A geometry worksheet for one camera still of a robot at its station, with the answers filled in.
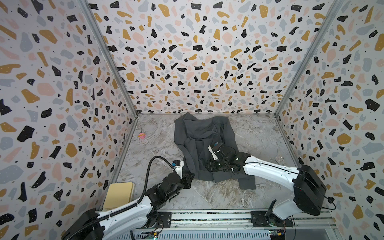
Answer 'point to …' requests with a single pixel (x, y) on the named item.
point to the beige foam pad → (119, 194)
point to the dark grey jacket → (193, 135)
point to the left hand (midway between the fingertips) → (196, 173)
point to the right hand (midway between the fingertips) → (204, 164)
